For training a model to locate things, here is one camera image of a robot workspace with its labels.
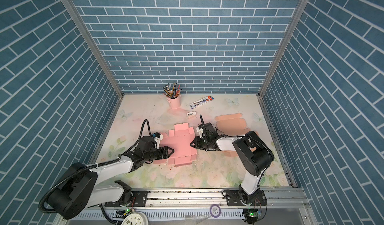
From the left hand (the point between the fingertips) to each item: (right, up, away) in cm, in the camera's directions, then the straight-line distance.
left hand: (171, 151), depth 87 cm
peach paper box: (+40, +14, +17) cm, 46 cm away
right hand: (+11, +4, +5) cm, 12 cm away
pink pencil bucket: (-1, +29, +21) cm, 36 cm away
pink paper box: (+5, +6, +5) cm, 9 cm away
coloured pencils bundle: (-3, +36, +22) cm, 42 cm away
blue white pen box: (+18, +30, +28) cm, 45 cm away
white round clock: (-11, -23, -21) cm, 33 cm away
